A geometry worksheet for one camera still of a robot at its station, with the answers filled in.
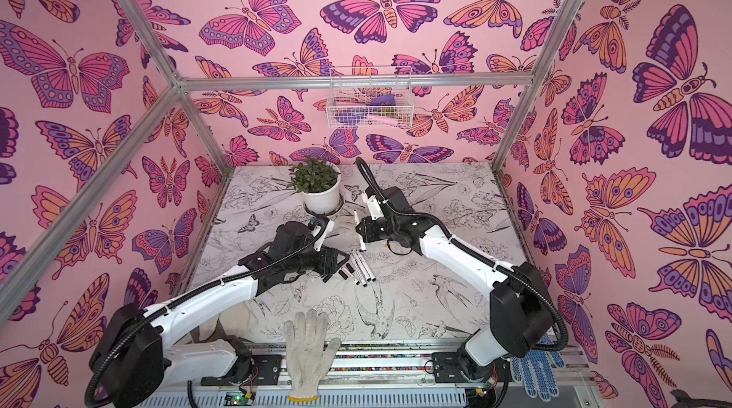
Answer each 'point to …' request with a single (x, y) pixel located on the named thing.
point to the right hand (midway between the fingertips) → (359, 225)
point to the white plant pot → (327, 200)
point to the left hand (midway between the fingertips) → (344, 254)
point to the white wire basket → (370, 97)
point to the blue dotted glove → (537, 370)
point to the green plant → (312, 174)
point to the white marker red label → (352, 277)
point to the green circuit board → (239, 398)
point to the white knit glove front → (308, 354)
